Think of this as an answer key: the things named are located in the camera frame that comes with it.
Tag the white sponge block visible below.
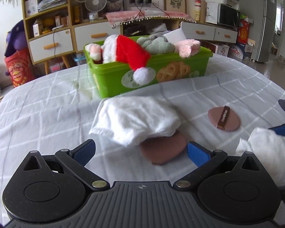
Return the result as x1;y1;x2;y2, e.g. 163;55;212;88
163;28;188;44

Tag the red cardboard box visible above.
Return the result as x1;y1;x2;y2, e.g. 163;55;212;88
236;20;250;44

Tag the pink plush toy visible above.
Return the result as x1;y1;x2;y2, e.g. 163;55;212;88
175;39;201;59

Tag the white towel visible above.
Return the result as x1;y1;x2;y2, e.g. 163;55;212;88
89;97;182;148

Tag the brown round pad with strap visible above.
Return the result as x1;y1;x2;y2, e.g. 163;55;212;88
208;106;241;132

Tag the white cardboard box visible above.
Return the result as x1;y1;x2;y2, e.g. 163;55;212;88
203;41;230;57

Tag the low cabinet with grey drawers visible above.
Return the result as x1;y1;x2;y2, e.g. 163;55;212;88
180;21;238;45

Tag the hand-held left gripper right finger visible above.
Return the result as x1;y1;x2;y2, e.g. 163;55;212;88
173;141;262;190

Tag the small white desk fan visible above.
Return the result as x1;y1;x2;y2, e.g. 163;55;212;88
85;0;107;21

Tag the purple plush toy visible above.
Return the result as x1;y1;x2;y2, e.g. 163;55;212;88
4;20;26;56

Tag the black microwave oven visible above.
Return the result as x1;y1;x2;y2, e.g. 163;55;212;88
217;3;241;29

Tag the grey-green plush toy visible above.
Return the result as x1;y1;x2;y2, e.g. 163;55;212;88
136;34;176;55

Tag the red printed bucket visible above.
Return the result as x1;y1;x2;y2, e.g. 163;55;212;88
4;49;35;88

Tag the green plastic bin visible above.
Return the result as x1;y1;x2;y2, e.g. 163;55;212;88
83;44;214;99

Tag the wooden cabinet with white drawers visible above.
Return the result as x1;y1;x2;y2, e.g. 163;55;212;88
21;0;124;74

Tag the red and white santa plush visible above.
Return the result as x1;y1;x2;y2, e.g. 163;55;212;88
85;34;157;85

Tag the grey refrigerator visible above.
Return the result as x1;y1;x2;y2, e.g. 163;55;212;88
239;0;284;62

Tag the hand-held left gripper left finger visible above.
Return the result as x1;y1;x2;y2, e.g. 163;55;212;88
19;139;111;192

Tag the white cloth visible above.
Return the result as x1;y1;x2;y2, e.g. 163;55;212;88
235;127;285;188

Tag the stack of papers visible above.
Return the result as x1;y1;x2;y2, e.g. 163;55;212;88
37;0;67;12

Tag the pink lace-edged cloth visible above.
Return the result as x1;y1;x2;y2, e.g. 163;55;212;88
106;9;196;28

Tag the clear plastic storage box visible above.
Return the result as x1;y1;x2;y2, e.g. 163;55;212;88
74;53;88;66
49;62;64;73

